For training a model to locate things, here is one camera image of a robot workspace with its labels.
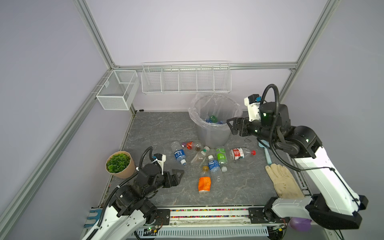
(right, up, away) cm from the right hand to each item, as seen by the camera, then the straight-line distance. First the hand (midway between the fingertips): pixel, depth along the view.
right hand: (235, 121), depth 60 cm
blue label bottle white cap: (-27, -19, +31) cm, 45 cm away
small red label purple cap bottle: (-17, -15, +39) cm, 45 cm away
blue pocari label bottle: (-6, -26, +26) cm, 37 cm away
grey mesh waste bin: (-6, -10, +30) cm, 32 cm away
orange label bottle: (-12, -32, +21) cm, 40 cm away
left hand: (-25, -26, +10) cm, 37 cm away
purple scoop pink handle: (+33, -48, +9) cm, 59 cm away
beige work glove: (+34, -35, +24) cm, 55 cm away
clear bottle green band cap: (-14, -23, +34) cm, 44 cm away
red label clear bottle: (+10, -19, +31) cm, 38 cm away
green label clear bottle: (0, -20, +30) cm, 36 cm away
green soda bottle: (-4, +3, +42) cm, 42 cm away
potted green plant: (-58, -23, +20) cm, 65 cm away
